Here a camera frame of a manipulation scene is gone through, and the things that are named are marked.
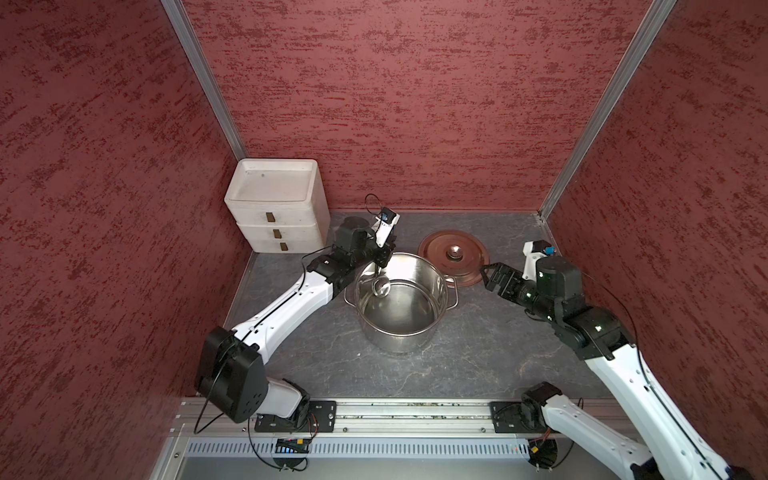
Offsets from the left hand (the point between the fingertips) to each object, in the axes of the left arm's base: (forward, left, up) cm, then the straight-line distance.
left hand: (391, 241), depth 80 cm
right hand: (-13, -24, +1) cm, 28 cm away
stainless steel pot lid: (+13, -25, -23) cm, 37 cm away
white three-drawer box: (+15, +35, -2) cm, 38 cm away
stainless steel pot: (-12, -5, -26) cm, 29 cm away
